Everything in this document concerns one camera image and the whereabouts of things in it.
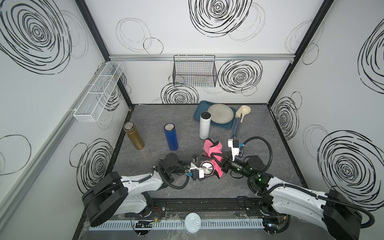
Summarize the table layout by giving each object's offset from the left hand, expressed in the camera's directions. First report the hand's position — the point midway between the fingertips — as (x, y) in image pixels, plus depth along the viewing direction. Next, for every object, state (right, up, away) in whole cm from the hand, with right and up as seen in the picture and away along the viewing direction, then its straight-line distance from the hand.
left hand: (213, 164), depth 66 cm
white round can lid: (-9, -26, -1) cm, 27 cm away
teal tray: (-2, +29, +53) cm, 60 cm away
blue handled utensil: (+21, +14, +39) cm, 47 cm away
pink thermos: (-3, 0, -3) cm, 4 cm away
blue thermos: (-22, +10, +18) cm, 30 cm away
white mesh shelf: (-60, +35, +12) cm, 71 cm away
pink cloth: (-1, +7, +2) cm, 7 cm away
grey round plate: (+11, +24, +47) cm, 54 cm away
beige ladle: (+32, +27, +49) cm, 64 cm away
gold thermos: (-43, +13, +16) cm, 48 cm away
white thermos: (-3, +16, +22) cm, 28 cm away
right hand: (-1, +3, +2) cm, 3 cm away
